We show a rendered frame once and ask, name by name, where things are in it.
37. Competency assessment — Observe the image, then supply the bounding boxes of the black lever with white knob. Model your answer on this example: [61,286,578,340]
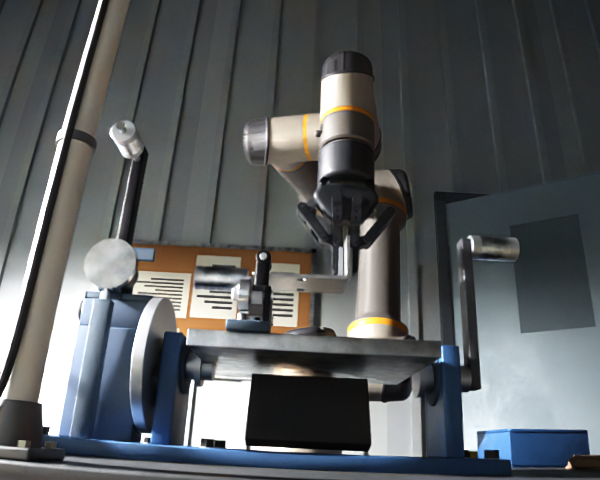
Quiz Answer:
[82,119,149,302]

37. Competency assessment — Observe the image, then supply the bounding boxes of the grey door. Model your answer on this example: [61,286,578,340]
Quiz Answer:
[433,168,600,454]

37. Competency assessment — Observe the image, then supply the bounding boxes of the grey steel fixture table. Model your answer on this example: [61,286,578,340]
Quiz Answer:
[183,328,444,387]

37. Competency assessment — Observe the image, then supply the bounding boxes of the black block under table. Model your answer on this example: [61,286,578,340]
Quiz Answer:
[244,373,372,453]

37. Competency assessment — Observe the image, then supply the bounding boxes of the black toggle clamp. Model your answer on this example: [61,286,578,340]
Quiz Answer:
[192,249,276,333]

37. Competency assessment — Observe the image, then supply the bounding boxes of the grey steel crank handle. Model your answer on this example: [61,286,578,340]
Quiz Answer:
[454,234,521,392]

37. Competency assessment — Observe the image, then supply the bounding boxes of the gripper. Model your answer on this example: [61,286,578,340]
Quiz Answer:
[296,138,396,277]

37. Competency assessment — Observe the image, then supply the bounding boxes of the grey round index disc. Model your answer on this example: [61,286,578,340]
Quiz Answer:
[128,295,179,434]

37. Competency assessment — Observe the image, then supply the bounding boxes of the silver door hinge bracket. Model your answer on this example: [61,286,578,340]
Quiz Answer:
[267,233,356,294]

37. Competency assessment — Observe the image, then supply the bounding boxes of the orange notice board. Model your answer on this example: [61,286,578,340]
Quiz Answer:
[129,243,316,337]

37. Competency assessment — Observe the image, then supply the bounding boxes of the beige post with base plate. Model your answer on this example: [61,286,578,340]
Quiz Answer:
[0,0,147,462]

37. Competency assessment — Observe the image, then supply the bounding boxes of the blue box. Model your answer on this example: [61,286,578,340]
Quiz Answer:
[476,428,591,469]

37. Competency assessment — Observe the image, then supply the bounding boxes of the black cable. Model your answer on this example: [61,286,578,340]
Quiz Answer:
[0,0,112,432]

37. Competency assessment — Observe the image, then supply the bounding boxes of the blue rollover fixture frame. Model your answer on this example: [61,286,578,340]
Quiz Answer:
[43,288,512,477]

